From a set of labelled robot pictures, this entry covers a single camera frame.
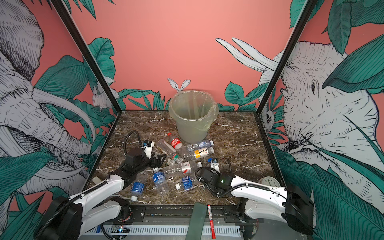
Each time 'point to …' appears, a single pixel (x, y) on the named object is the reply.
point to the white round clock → (270, 181)
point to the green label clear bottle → (175, 159)
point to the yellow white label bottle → (201, 152)
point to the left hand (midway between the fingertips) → (161, 152)
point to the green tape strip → (194, 231)
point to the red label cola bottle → (176, 143)
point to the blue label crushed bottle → (188, 183)
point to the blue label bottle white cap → (159, 178)
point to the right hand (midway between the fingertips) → (207, 178)
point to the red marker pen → (213, 230)
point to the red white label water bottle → (184, 167)
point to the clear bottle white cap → (201, 144)
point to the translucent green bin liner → (194, 108)
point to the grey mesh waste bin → (190, 134)
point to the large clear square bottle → (167, 148)
